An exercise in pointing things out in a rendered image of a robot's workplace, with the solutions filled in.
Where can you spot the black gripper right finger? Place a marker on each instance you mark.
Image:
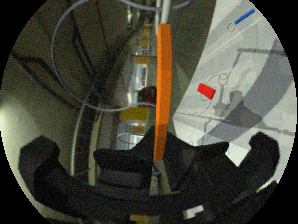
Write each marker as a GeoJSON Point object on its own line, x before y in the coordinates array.
{"type": "Point", "coordinates": [179, 158]}

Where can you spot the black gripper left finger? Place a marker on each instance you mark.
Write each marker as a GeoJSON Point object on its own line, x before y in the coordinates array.
{"type": "Point", "coordinates": [139, 159]}

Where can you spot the red flat block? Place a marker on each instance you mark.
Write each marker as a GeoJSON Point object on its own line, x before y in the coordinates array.
{"type": "Point", "coordinates": [206, 91]}

